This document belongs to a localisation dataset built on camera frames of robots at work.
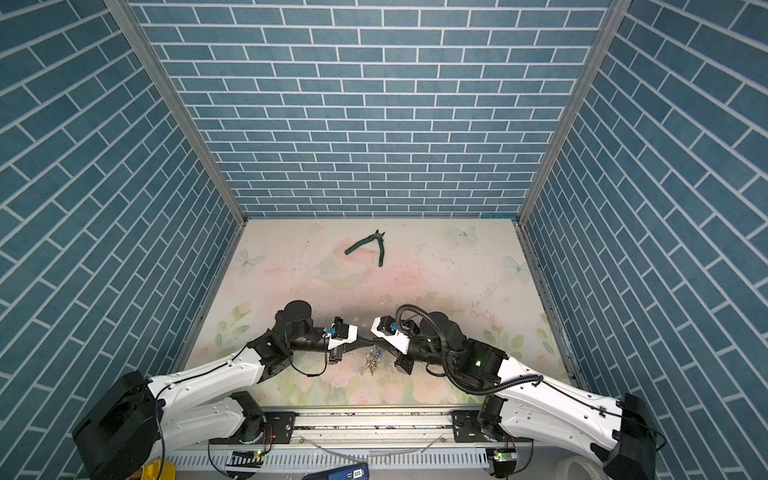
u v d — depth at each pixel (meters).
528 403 0.49
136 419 0.40
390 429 0.75
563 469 0.69
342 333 0.61
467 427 0.73
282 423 0.74
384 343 0.59
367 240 1.14
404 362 0.61
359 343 0.62
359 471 0.66
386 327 0.56
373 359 0.72
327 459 0.71
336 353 0.65
